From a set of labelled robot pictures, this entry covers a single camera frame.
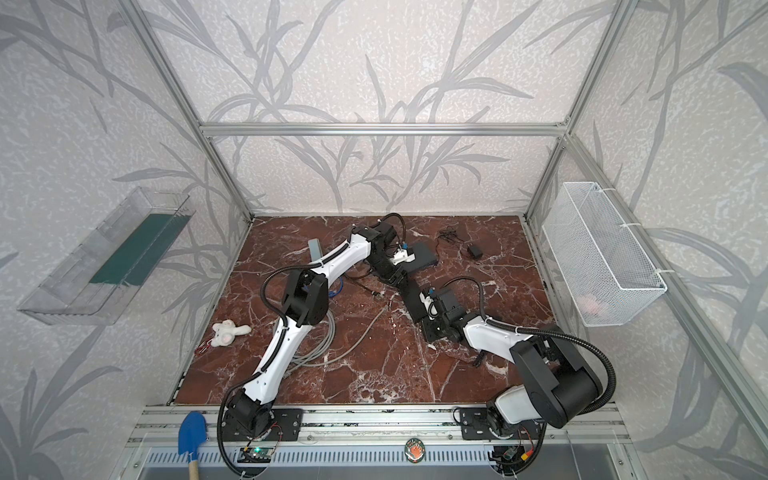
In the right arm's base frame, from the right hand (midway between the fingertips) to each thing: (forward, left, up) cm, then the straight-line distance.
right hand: (424, 316), depth 92 cm
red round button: (-34, +4, +1) cm, 34 cm away
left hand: (+12, +6, +3) cm, 14 cm away
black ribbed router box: (+6, +3, -1) cm, 7 cm away
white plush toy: (-6, +59, +3) cm, 59 cm away
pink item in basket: (-6, -39, +20) cm, 44 cm away
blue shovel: (-31, +59, 0) cm, 67 cm away
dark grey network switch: (+25, -1, 0) cm, 25 cm away
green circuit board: (-35, +43, -2) cm, 55 cm away
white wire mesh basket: (-7, -36, +35) cm, 50 cm away
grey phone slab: (+25, +38, +3) cm, 46 cm away
